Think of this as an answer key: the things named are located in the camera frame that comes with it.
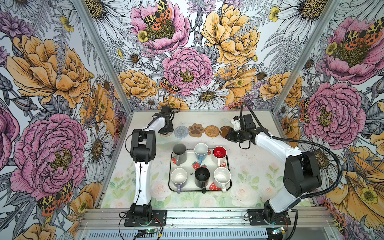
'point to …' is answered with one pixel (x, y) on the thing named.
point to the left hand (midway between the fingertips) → (167, 133)
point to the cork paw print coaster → (196, 130)
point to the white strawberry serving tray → (190, 165)
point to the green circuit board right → (280, 230)
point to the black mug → (201, 178)
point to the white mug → (222, 175)
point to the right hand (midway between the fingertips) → (225, 140)
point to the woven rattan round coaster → (212, 131)
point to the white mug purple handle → (179, 176)
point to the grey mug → (179, 151)
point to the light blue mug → (201, 150)
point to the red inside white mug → (220, 153)
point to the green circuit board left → (151, 230)
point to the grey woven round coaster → (181, 132)
